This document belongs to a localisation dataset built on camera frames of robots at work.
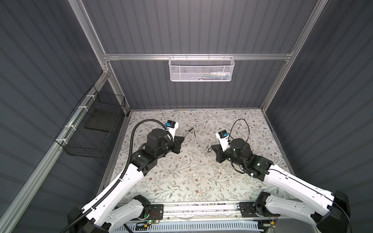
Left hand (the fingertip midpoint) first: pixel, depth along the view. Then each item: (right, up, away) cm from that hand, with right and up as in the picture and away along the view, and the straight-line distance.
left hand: (184, 137), depth 72 cm
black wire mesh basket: (-49, +3, +2) cm, 49 cm away
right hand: (+15, -5, +2) cm, 16 cm away
